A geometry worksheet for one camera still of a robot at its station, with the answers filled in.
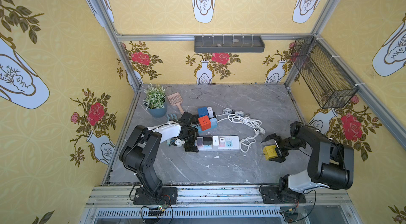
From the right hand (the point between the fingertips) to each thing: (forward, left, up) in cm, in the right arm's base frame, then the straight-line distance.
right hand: (262, 148), depth 86 cm
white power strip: (+2, +19, 0) cm, 20 cm away
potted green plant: (+21, +62, +12) cm, 66 cm away
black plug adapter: (+1, +30, +5) cm, 30 cm away
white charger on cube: (+20, +29, +5) cm, 35 cm away
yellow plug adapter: (-3, -3, +2) cm, 5 cm away
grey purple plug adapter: (+1, +34, +4) cm, 34 cm away
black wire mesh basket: (+21, -27, +29) cm, 45 cm away
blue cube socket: (+19, +34, +5) cm, 39 cm away
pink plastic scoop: (+35, +55, -3) cm, 65 cm away
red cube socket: (+12, +32, +5) cm, 34 cm away
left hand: (+4, +35, -3) cm, 35 cm away
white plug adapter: (+1, +25, +5) cm, 26 cm away
